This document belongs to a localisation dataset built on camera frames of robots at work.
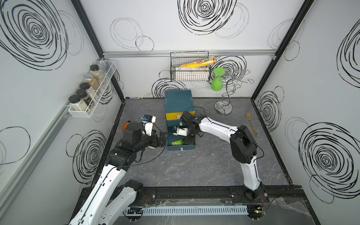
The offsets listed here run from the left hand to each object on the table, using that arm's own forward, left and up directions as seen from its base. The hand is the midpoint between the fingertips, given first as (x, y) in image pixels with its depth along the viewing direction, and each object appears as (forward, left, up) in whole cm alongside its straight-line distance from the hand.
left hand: (161, 132), depth 70 cm
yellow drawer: (+15, -7, -6) cm, 17 cm away
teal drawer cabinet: (+23, -7, -2) cm, 24 cm away
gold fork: (+31, -62, -24) cm, 73 cm away
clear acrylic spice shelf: (+47, +43, +6) cm, 64 cm away
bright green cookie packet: (+6, -7, -23) cm, 25 cm away
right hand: (+8, -14, -21) cm, 26 cm away
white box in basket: (+37, -12, +9) cm, 40 cm away
